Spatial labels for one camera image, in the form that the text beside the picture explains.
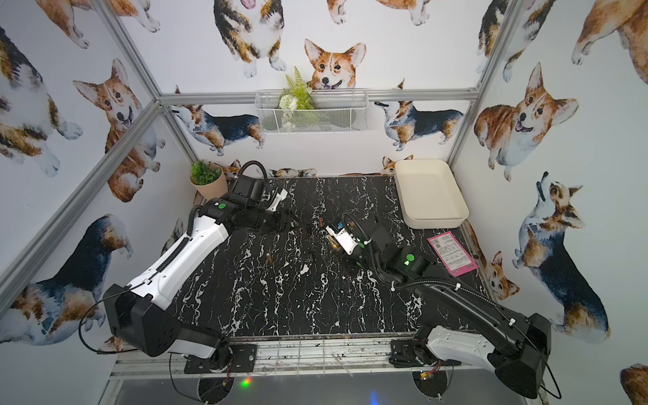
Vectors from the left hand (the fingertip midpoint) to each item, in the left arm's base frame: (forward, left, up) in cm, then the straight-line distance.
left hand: (301, 222), depth 76 cm
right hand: (-9, -10, 0) cm, 13 cm away
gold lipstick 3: (0, +15, -25) cm, 29 cm away
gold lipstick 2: (-8, -10, +2) cm, 13 cm away
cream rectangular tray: (+28, -52, -22) cm, 63 cm away
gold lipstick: (+14, -5, -20) cm, 25 cm away
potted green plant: (+30, +41, -12) cm, 52 cm away
